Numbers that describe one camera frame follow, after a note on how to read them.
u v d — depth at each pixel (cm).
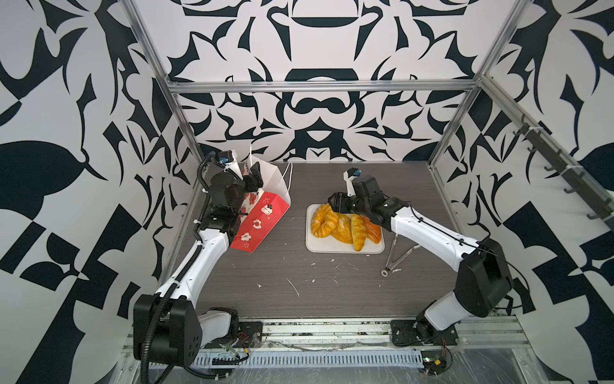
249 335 73
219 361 73
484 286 44
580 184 55
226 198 57
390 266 87
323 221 92
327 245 90
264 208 78
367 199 64
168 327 39
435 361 71
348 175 77
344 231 92
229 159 65
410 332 74
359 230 89
